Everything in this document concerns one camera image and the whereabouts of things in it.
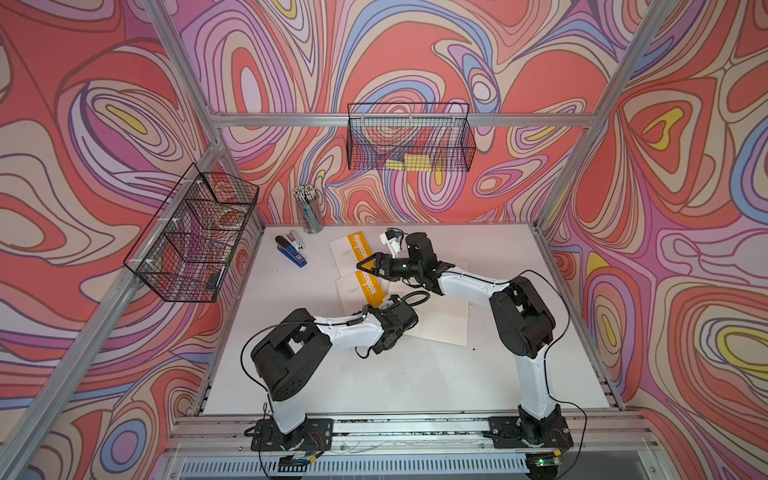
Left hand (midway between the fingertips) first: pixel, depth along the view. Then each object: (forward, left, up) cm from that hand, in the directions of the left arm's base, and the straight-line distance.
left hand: (362, 317), depth 90 cm
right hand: (+8, -1, +10) cm, 13 cm away
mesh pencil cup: (+40, +22, +6) cm, 46 cm away
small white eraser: (+35, +28, -1) cm, 45 cm away
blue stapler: (+27, +28, -1) cm, 39 cm away
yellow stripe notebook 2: (+11, +2, -1) cm, 11 cm away
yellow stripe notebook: (+29, +7, -3) cm, 30 cm away
